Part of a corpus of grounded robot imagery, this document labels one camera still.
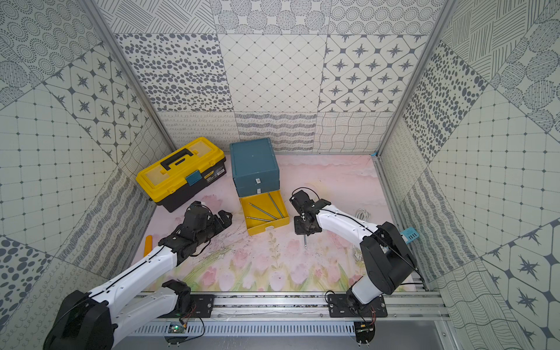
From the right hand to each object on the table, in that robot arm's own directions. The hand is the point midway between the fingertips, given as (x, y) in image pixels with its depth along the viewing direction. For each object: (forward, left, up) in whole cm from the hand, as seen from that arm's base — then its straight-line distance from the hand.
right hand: (305, 230), depth 88 cm
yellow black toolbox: (+15, +55, +14) cm, 59 cm away
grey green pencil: (+7, +21, -3) cm, 22 cm away
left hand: (+3, +33, +7) cm, 33 cm away
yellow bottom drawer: (+11, +19, -4) cm, 22 cm away
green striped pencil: (-4, 0, -1) cm, 4 cm away
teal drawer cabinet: (+19, +21, +18) cm, 33 cm away
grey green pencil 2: (+14, +13, -5) cm, 20 cm away
